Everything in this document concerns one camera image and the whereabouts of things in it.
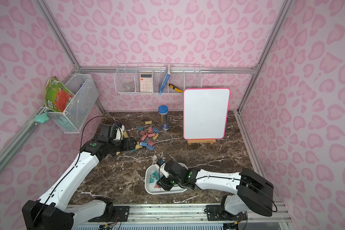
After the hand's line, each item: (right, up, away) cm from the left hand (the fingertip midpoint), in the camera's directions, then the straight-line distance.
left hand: (128, 140), depth 80 cm
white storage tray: (+12, -21, +6) cm, 25 cm away
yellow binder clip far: (+5, +10, +33) cm, 35 cm away
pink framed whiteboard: (+44, +16, +8) cm, 48 cm away
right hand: (+18, -22, -3) cm, 28 cm away
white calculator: (+7, +36, +15) cm, 40 cm away
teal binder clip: (-1, +5, +27) cm, 28 cm away
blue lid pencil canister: (+18, +18, +15) cm, 30 cm away
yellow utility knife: (+26, +34, +17) cm, 46 cm away
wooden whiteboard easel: (+43, -2, +14) cm, 45 cm away
